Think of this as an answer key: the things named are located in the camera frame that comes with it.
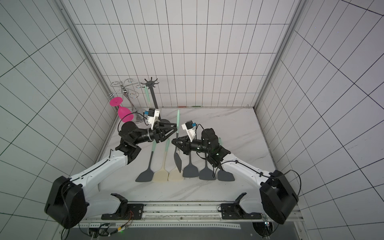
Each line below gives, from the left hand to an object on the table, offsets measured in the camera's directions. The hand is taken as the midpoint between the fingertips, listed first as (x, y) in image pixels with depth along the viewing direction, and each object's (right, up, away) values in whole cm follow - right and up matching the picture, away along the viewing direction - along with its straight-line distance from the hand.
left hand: (175, 129), depth 68 cm
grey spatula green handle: (-18, -28, +16) cm, 37 cm away
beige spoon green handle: (-17, +18, +13) cm, 28 cm away
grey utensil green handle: (+7, -26, +18) cm, 32 cm away
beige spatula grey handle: (-2, -27, +16) cm, 32 cm away
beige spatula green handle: (-10, -28, +16) cm, 34 cm away
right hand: (-1, -5, +4) cm, 6 cm away
